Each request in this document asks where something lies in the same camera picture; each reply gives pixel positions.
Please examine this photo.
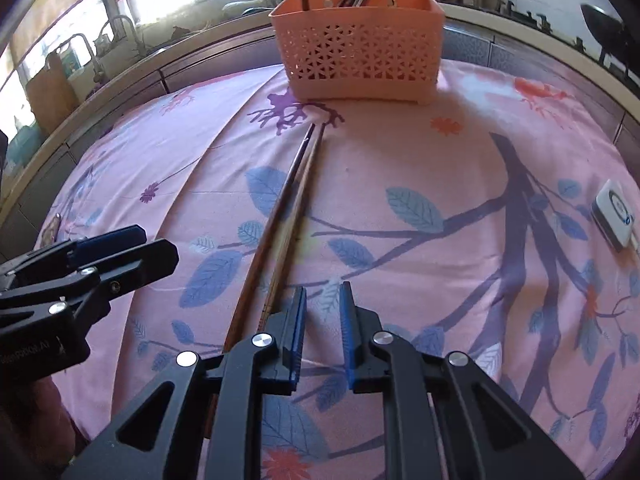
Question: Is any small white electronic device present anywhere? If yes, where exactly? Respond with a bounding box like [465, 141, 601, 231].
[591, 179, 636, 253]

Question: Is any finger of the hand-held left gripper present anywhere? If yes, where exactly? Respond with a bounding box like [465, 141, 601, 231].
[0, 239, 180, 341]
[0, 225, 147, 288]

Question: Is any steel gooseneck faucet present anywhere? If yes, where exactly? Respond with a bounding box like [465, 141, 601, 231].
[97, 14, 143, 61]
[47, 32, 103, 91]

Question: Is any pink floral tablecloth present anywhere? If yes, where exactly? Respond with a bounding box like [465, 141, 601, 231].
[35, 57, 640, 480]

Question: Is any black wok with lid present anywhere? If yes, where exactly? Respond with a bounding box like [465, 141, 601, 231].
[580, 4, 631, 68]

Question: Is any teal plastic container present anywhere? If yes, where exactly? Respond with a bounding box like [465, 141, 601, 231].
[7, 125, 41, 166]

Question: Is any black gas stove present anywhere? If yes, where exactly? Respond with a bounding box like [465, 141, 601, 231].
[492, 0, 640, 91]

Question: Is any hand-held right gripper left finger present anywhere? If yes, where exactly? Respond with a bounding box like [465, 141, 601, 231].
[60, 286, 308, 480]

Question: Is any fruit print roller blind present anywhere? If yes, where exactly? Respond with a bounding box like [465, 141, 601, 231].
[10, 0, 106, 61]

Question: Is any person's left forearm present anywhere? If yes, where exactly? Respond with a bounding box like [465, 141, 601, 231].
[0, 375, 88, 461]

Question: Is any orange plastic utensil basket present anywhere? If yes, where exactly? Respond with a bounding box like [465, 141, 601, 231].
[268, 0, 447, 106]

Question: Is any wooden cutting board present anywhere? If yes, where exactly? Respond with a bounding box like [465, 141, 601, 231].
[26, 52, 81, 133]

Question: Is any light brown chopstick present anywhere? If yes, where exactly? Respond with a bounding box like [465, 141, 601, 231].
[260, 127, 326, 323]

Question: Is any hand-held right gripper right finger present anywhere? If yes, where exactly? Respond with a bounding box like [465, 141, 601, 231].
[339, 282, 586, 480]

